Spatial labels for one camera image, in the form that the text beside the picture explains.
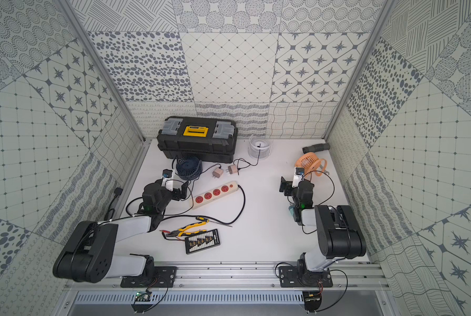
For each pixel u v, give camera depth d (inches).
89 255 16.9
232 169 41.0
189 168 39.4
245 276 30.1
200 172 40.8
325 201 28.8
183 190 33.2
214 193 37.4
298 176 32.1
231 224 34.6
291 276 28.9
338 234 18.1
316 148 45.9
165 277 28.9
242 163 42.1
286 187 33.1
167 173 30.7
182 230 33.6
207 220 34.6
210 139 38.2
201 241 32.1
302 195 28.4
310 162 37.4
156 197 27.6
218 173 40.9
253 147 42.3
